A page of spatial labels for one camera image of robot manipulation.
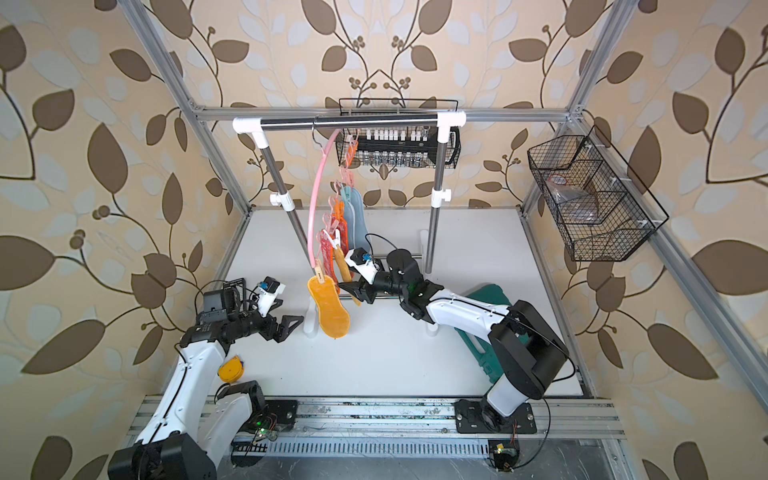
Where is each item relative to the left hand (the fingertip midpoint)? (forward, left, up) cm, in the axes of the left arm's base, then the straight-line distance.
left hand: (286, 308), depth 81 cm
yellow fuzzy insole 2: (+4, -17, +16) cm, 23 cm away
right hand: (+6, -17, +8) cm, 20 cm away
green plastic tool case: (+8, -61, -6) cm, 62 cm away
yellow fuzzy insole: (-5, -15, +6) cm, 17 cm away
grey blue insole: (+15, -19, +16) cm, 29 cm away
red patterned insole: (+7, -13, +17) cm, 23 cm away
